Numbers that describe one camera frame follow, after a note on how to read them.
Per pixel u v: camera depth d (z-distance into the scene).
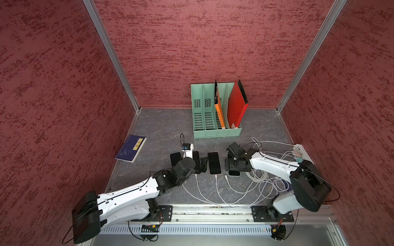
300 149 0.97
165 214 0.74
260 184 0.83
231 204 0.77
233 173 0.88
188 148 0.67
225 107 1.02
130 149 0.96
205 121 1.14
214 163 0.92
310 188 0.44
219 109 0.85
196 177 0.85
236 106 0.99
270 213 0.66
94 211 0.41
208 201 0.78
